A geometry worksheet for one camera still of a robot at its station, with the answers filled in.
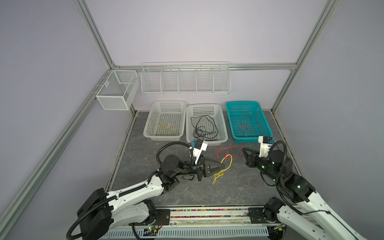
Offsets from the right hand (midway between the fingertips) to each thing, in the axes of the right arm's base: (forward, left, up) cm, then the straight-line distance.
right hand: (243, 150), depth 70 cm
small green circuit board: (-30, +45, -27) cm, 61 cm away
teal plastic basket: (+41, -16, -26) cm, 51 cm away
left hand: (-14, +12, +8) cm, 20 cm away
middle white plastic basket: (+45, +9, -19) cm, 49 cm away
